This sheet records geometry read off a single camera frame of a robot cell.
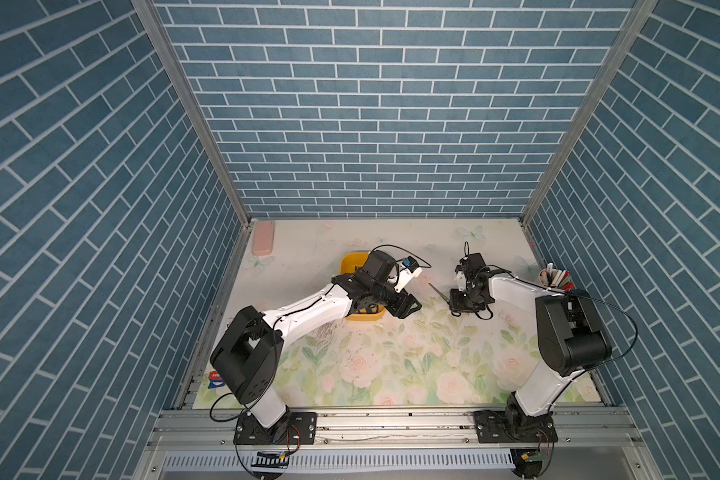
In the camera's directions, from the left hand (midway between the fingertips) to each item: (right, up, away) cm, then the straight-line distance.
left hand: (420, 302), depth 81 cm
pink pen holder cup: (+44, +4, +12) cm, 46 cm away
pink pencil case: (-55, +19, +32) cm, 67 cm away
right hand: (+14, -4, +16) cm, 22 cm away
